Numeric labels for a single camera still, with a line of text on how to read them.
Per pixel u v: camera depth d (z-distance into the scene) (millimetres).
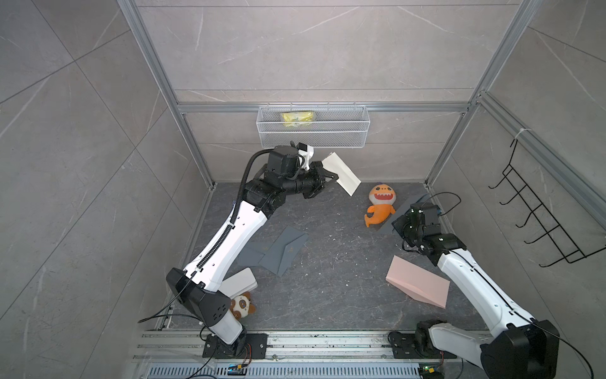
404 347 731
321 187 583
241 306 786
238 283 841
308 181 570
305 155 624
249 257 934
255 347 731
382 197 1040
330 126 1004
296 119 837
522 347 403
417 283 859
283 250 926
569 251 590
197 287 404
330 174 648
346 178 698
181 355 727
